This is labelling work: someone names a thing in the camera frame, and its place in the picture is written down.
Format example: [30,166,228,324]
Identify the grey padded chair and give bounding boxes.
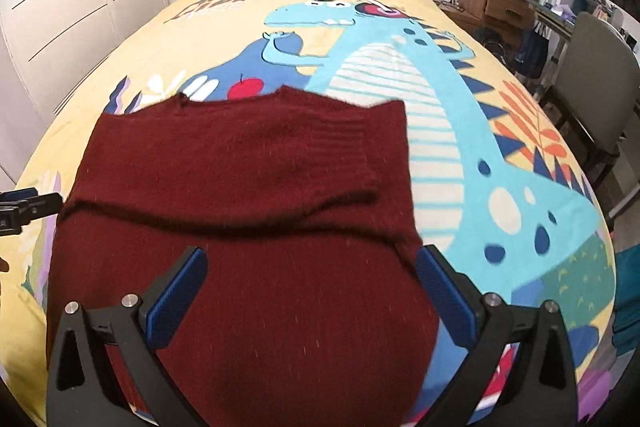
[540,12,640,218]

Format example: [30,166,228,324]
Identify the white wardrobe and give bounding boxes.
[0,0,173,188]

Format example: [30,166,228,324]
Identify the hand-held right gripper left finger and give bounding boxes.
[46,246,208,427]

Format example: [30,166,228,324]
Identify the yellow dinosaur printed bedspread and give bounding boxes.
[0,0,618,427]

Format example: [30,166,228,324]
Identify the dark red knitted sweater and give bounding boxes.
[46,86,441,427]

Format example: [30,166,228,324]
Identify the wooden drawer cabinet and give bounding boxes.
[459,0,538,50]

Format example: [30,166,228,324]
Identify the glass top desk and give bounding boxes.
[530,0,640,40]

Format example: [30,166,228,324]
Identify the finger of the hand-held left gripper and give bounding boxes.
[0,188,63,236]

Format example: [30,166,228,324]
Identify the teal cloth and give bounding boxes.
[612,247,640,358]

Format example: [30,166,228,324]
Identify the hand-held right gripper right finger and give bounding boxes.
[415,244,581,427]

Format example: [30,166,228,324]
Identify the dark blue bag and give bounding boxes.
[515,24,551,78]

